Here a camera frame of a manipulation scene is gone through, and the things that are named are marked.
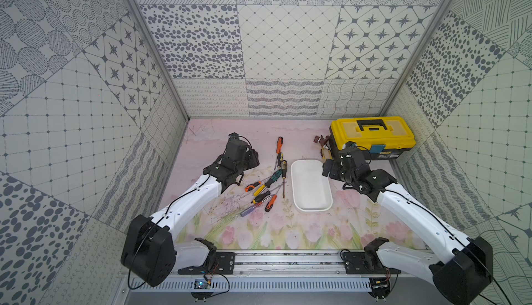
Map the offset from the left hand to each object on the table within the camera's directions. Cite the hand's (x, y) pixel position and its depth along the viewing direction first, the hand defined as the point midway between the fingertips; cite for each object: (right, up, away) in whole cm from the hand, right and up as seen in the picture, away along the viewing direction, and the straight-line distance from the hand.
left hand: (253, 150), depth 83 cm
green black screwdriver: (+9, -14, +12) cm, 20 cm away
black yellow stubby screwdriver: (+1, -21, +5) cm, 22 cm away
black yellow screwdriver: (+14, -11, +15) cm, 23 cm away
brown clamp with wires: (+35, +3, +25) cm, 43 cm away
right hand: (+33, -7, -2) cm, 34 cm away
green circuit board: (-17, -46, -12) cm, 50 cm away
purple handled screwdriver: (-2, -25, +3) cm, 26 cm away
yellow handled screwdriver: (+2, -18, +8) cm, 20 cm away
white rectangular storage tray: (+26, -19, +11) cm, 34 cm away
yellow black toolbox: (+57, +5, +8) cm, 58 cm away
